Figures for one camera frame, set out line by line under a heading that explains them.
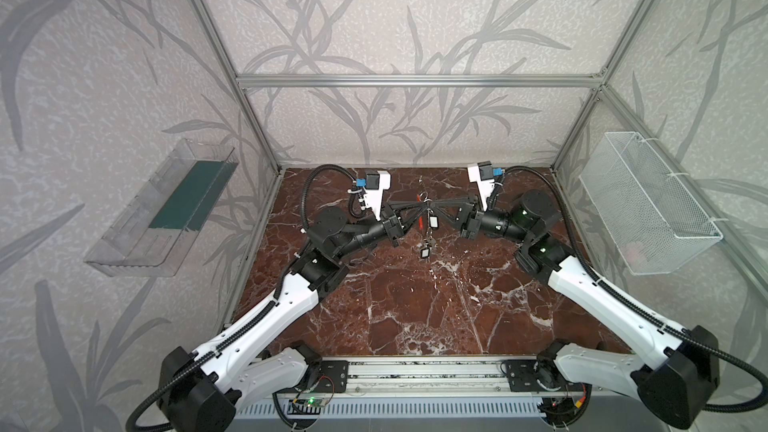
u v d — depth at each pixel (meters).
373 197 0.55
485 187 0.56
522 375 0.73
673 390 0.37
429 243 0.65
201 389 0.37
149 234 0.63
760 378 0.37
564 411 0.71
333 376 0.74
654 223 0.62
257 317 0.44
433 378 0.75
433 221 0.61
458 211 0.58
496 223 0.57
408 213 0.60
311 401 0.71
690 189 0.66
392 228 0.54
